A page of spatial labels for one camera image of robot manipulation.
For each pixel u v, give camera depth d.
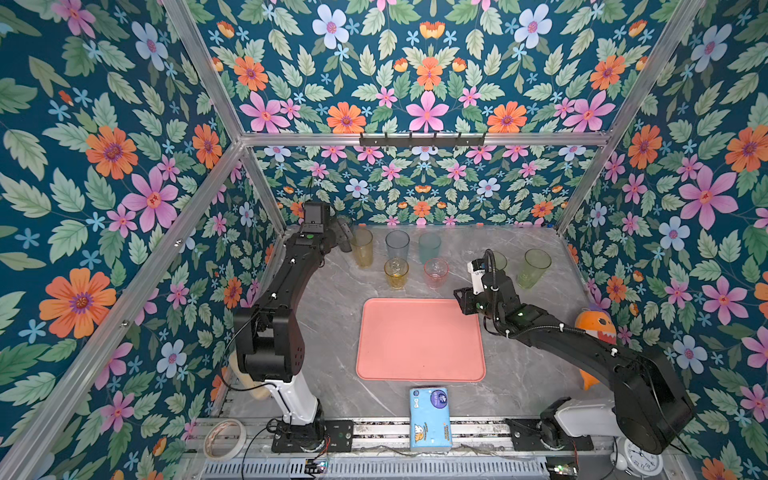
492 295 0.65
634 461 0.68
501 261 0.99
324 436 0.73
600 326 0.84
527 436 0.73
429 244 1.01
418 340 0.91
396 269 1.04
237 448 0.71
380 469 0.77
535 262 0.95
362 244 1.01
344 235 0.82
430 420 0.72
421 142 0.93
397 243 0.97
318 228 0.68
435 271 1.01
